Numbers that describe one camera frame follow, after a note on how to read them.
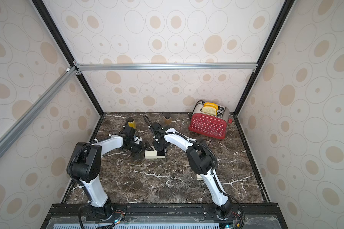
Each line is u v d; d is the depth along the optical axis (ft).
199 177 2.74
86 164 1.63
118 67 6.04
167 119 3.49
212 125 3.11
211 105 3.12
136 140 2.83
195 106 3.49
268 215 2.39
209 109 3.10
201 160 1.87
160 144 2.73
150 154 3.00
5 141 1.74
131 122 3.38
